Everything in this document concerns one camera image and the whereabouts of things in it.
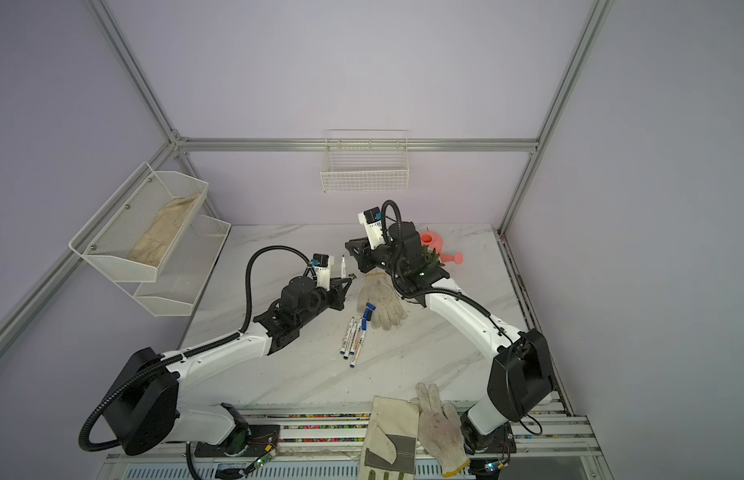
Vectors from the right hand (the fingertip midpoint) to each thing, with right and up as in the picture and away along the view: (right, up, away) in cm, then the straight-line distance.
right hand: (346, 243), depth 75 cm
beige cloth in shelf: (-51, 0, +2) cm, 51 cm away
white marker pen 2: (-1, -28, +16) cm, 32 cm away
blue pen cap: (+4, -22, +21) cm, 31 cm away
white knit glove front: (+24, -47, -1) cm, 53 cm away
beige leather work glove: (+11, -51, -3) cm, 52 cm away
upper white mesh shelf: (-56, +2, +3) cm, 56 cm away
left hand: (0, -10, +7) cm, 12 cm away
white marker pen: (-1, -6, +4) cm, 7 cm away
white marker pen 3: (-2, -33, +13) cm, 36 cm away
